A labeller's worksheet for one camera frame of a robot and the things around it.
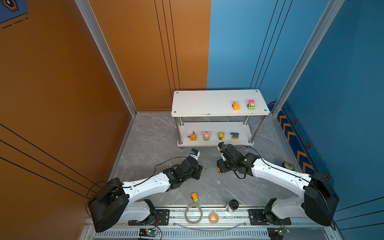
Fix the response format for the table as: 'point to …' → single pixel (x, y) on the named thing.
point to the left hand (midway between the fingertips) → (201, 166)
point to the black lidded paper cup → (233, 205)
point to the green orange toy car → (219, 171)
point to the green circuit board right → (277, 233)
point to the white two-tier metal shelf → (229, 103)
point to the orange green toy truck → (194, 197)
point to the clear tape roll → (201, 216)
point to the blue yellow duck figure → (235, 136)
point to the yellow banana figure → (221, 136)
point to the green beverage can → (289, 165)
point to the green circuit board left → (148, 232)
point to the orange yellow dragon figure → (193, 137)
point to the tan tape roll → (213, 214)
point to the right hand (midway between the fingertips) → (219, 164)
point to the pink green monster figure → (206, 136)
